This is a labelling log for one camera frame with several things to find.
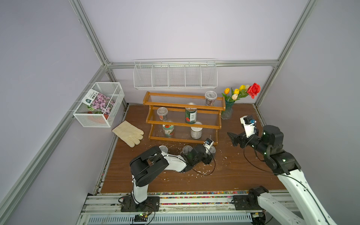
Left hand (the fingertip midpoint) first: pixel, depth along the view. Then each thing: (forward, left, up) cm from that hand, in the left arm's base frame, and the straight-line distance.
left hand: (211, 151), depth 87 cm
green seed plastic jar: (0, -1, 0) cm, 1 cm away
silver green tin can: (+4, +30, 0) cm, 30 cm away
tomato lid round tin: (+17, +27, +2) cm, 31 cm away
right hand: (+1, -10, +23) cm, 25 cm away
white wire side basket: (+13, +67, +24) cm, 72 cm away
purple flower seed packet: (+20, +62, +29) cm, 71 cm away
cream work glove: (+21, +57, -6) cm, 61 cm away
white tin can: (+12, +8, +3) cm, 15 cm away
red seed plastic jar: (+22, +29, +15) cm, 40 cm away
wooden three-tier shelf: (+18, +15, +12) cm, 27 cm away
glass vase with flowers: (+27, -15, +21) cm, 37 cm away
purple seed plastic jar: (+2, +15, 0) cm, 16 cm away
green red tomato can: (+15, +12, +18) cm, 27 cm away
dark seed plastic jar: (+19, +1, +28) cm, 34 cm away
